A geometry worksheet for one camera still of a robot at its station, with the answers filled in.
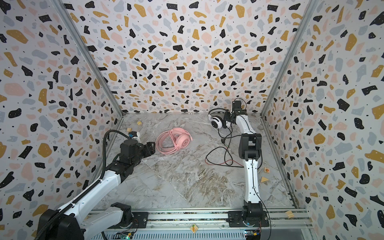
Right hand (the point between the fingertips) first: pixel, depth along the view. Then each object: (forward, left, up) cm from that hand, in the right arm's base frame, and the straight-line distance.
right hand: (226, 113), depth 112 cm
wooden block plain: (-12, +71, -6) cm, 73 cm away
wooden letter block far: (-5, +67, -7) cm, 67 cm away
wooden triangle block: (-47, -19, -7) cm, 51 cm away
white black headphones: (-9, +7, 0) cm, 12 cm away
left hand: (-34, +47, +11) cm, 59 cm away
